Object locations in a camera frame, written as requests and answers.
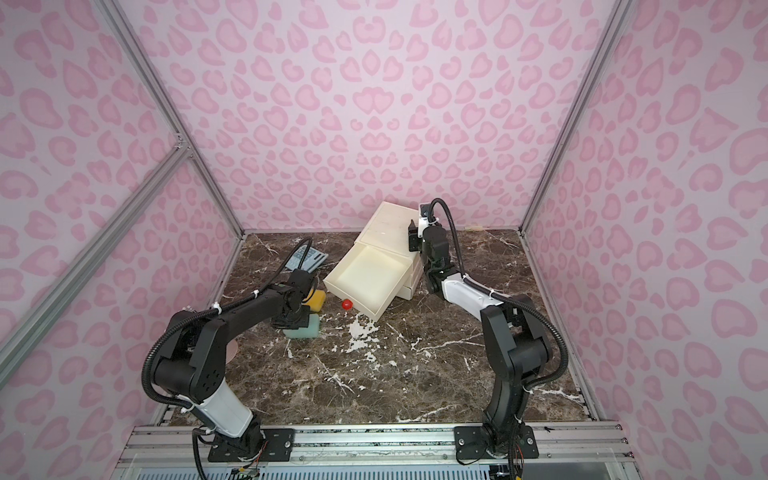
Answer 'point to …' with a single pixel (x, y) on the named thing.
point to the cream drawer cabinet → (394, 229)
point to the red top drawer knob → (347, 304)
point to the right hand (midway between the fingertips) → (422, 223)
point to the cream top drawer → (369, 278)
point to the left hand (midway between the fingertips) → (296, 319)
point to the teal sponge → (312, 331)
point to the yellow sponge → (317, 301)
